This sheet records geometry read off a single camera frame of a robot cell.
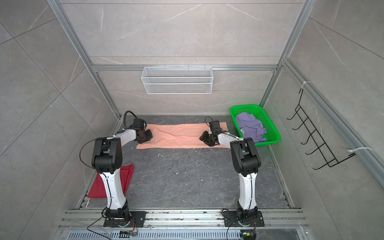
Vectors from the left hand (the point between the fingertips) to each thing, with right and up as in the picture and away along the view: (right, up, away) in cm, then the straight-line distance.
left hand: (151, 133), depth 105 cm
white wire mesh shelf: (+20, +37, -5) cm, 42 cm away
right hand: (+36, -3, -2) cm, 36 cm away
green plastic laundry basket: (+86, -1, -5) cm, 86 cm away
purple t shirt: (+74, +4, +5) cm, 75 cm away
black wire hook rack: (+86, -9, -47) cm, 99 cm away
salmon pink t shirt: (+20, -2, 0) cm, 20 cm away
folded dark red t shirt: (-23, -30, -24) cm, 44 cm away
